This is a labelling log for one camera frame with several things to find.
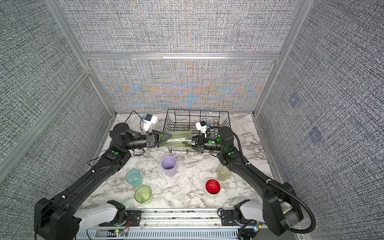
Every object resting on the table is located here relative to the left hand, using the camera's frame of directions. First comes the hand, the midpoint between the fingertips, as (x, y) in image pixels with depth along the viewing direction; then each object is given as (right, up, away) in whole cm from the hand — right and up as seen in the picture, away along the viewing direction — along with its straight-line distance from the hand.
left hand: (170, 139), depth 63 cm
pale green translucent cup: (+28, -22, +25) cm, 43 cm away
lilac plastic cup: (-3, -15, +18) cm, 24 cm away
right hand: (+5, -2, +4) cm, 7 cm away
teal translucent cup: (-25, -24, +25) cm, 43 cm away
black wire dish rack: (+4, +10, +53) cm, 54 cm away
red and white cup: (+20, -27, +19) cm, 39 cm away
